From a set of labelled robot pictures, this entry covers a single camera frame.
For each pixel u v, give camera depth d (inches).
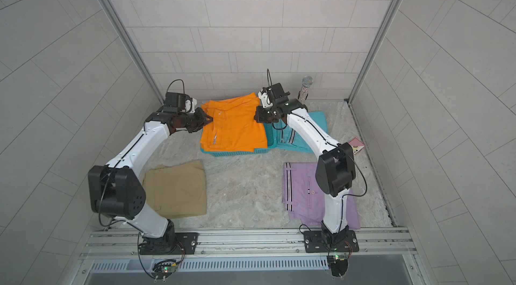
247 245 28.3
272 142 35.0
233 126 32.8
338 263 26.8
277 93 26.4
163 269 25.5
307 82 34.2
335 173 19.1
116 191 16.8
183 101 27.4
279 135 39.2
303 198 31.7
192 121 28.5
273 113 24.8
